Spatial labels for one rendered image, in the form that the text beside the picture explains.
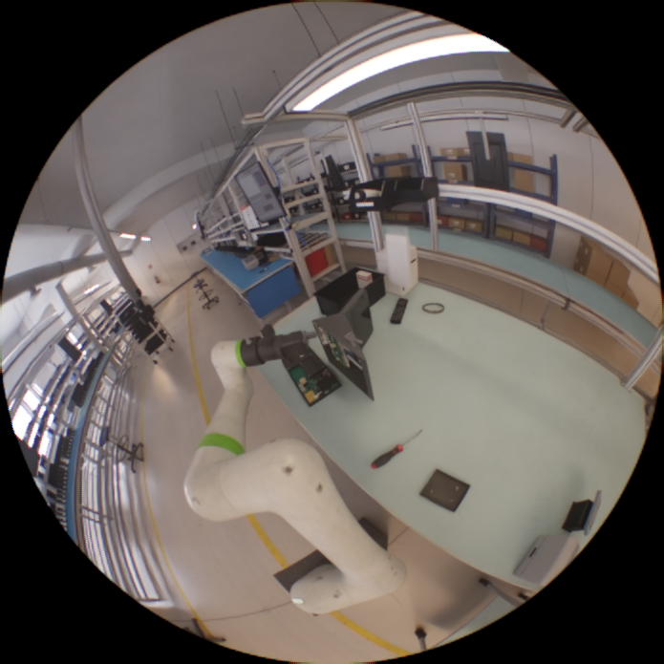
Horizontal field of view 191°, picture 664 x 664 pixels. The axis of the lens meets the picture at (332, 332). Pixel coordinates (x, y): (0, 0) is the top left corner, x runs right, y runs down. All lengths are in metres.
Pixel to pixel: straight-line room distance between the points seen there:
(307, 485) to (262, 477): 0.06
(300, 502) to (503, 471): 0.52
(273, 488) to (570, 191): 4.53
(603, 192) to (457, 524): 4.58
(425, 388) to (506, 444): 0.33
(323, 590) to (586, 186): 4.80
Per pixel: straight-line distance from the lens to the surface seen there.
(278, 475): 0.30
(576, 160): 4.47
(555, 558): 0.64
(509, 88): 0.89
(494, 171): 2.02
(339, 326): 0.57
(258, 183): 1.68
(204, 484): 0.38
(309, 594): 0.62
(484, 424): 0.66
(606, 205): 4.62
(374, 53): 0.52
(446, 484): 0.58
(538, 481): 0.72
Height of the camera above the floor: 1.57
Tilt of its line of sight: 40 degrees down
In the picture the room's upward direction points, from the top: 19 degrees counter-clockwise
